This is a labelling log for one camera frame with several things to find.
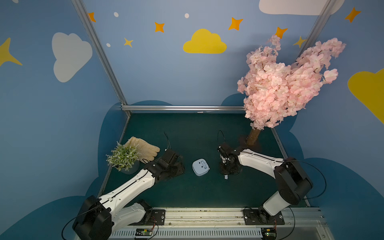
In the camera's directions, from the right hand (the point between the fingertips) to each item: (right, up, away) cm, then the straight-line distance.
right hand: (224, 170), depth 89 cm
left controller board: (-43, -25, -17) cm, 53 cm away
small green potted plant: (-55, +10, -13) cm, 57 cm away
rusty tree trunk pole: (+20, +21, +6) cm, 29 cm away
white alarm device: (-15, +2, -1) cm, 15 cm away
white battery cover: (+1, -4, -1) cm, 4 cm away
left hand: (-25, +4, -7) cm, 26 cm away
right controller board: (+19, -27, -16) cm, 36 cm away
